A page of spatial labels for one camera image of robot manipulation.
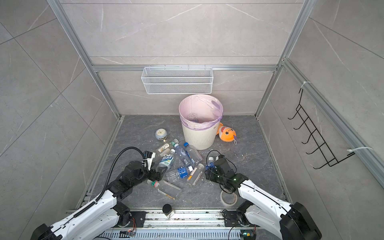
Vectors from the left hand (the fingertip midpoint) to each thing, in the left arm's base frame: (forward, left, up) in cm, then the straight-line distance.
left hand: (160, 162), depth 81 cm
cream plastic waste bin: (+13, -24, +2) cm, 27 cm away
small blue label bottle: (0, -28, -3) cm, 28 cm away
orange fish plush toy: (+20, -42, -3) cm, 46 cm away
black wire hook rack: (-13, -73, +22) cm, 77 cm away
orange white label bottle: (-5, -19, -8) cm, 21 cm away
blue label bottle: (-4, -9, -7) cm, 12 cm away
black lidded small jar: (-23, -5, -3) cm, 24 cm away
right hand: (-4, -27, -7) cm, 28 cm away
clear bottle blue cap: (+7, -13, -8) cm, 16 cm away
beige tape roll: (-18, -37, -11) cm, 42 cm away
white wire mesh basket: (+52, -9, +18) cm, 56 cm away
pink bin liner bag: (+33, -24, +6) cm, 41 cm away
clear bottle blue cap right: (+11, -18, -9) cm, 23 cm away
